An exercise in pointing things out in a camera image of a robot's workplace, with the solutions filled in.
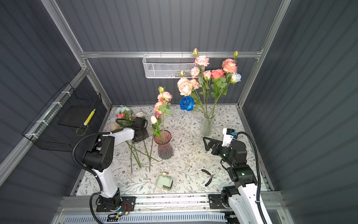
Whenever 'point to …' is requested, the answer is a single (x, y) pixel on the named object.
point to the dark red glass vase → (165, 150)
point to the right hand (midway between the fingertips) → (211, 141)
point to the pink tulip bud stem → (154, 119)
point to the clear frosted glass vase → (207, 124)
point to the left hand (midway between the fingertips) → (144, 136)
